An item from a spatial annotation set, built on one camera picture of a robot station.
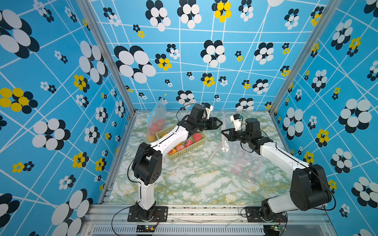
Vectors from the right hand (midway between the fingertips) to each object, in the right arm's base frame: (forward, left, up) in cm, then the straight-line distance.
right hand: (224, 131), depth 85 cm
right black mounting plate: (-39, -12, -18) cm, 45 cm away
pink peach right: (+5, +16, -12) cm, 21 cm away
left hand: (+2, +2, +6) cm, 6 cm away
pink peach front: (-4, +27, -12) cm, 30 cm away
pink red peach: (+13, +41, -7) cm, 44 cm away
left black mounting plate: (-40, +35, -18) cm, 56 cm away
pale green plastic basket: (+4, +19, -16) cm, 25 cm away
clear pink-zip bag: (-15, -19, -18) cm, 31 cm away
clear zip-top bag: (+17, +45, -10) cm, 50 cm away
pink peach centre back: (-1, +22, -12) cm, 25 cm away
